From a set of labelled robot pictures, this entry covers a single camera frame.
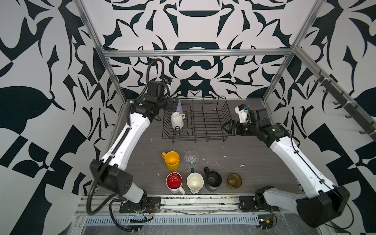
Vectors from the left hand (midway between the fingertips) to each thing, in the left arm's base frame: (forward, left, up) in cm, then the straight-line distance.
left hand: (166, 95), depth 77 cm
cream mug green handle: (-34, -14, -32) cm, 49 cm away
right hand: (-13, -31, -9) cm, 35 cm away
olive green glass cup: (-34, -35, -33) cm, 59 cm away
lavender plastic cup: (+10, -6, -21) cm, 24 cm away
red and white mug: (-34, -2, -32) cm, 46 cm away
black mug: (-34, -24, -32) cm, 52 cm away
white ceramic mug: (+1, -5, -22) cm, 22 cm away
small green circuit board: (-53, -46, -34) cm, 78 cm away
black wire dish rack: (+7, -25, -31) cm, 40 cm away
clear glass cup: (-21, -13, -33) cm, 41 cm away
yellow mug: (-22, -1, -32) cm, 39 cm away
